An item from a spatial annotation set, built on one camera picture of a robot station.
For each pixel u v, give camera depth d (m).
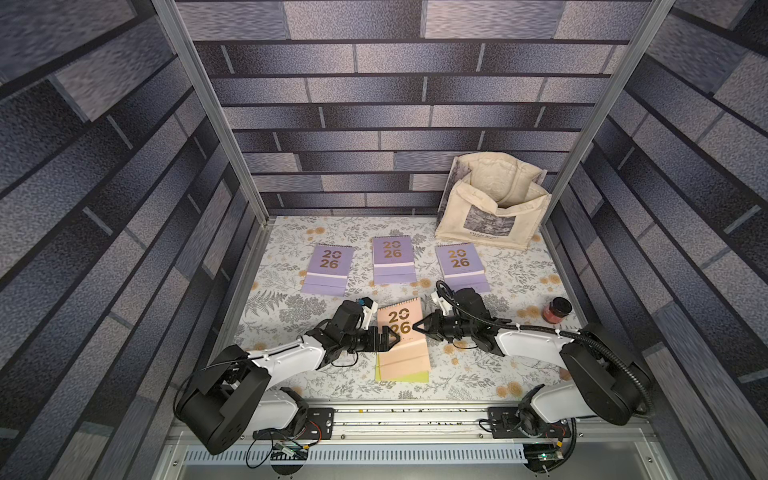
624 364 0.45
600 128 0.91
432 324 0.76
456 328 0.74
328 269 1.03
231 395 0.43
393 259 1.06
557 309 0.87
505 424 0.73
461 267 1.04
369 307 0.81
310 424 0.74
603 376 0.44
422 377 0.81
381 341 0.75
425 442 0.73
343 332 0.68
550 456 0.70
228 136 0.93
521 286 1.00
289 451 0.71
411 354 0.80
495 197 1.11
